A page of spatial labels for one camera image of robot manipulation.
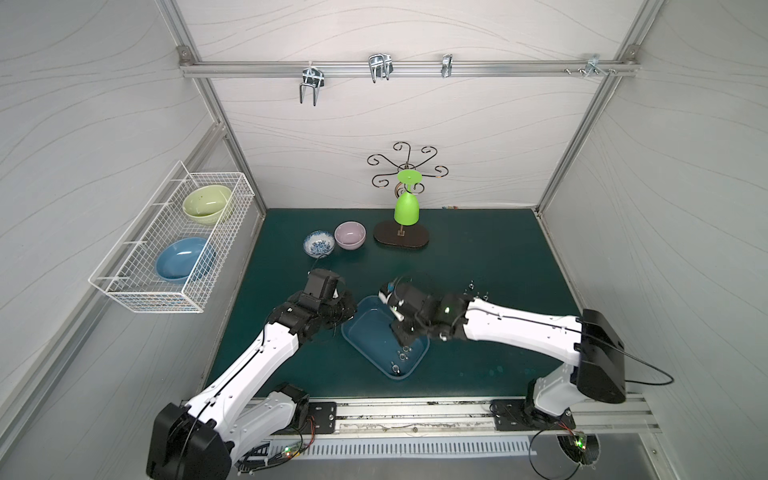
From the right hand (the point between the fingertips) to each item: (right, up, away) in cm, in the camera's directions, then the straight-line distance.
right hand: (393, 323), depth 78 cm
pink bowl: (-16, +23, +31) cm, 42 cm away
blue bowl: (-48, +18, -12) cm, 53 cm away
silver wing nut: (+26, +6, +21) cm, 34 cm away
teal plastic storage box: (-8, -4, +13) cm, 16 cm away
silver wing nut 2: (+30, +3, +18) cm, 35 cm away
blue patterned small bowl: (-28, +20, +30) cm, 45 cm away
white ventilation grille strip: (+3, -28, -7) cm, 29 cm away
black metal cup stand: (+5, +25, +34) cm, 42 cm away
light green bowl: (-48, +31, -3) cm, 57 cm away
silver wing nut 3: (+2, -11, +5) cm, 12 cm away
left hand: (-9, +4, +2) cm, 10 cm away
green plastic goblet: (+4, +33, +14) cm, 36 cm away
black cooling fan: (+46, -29, -6) cm, 55 cm away
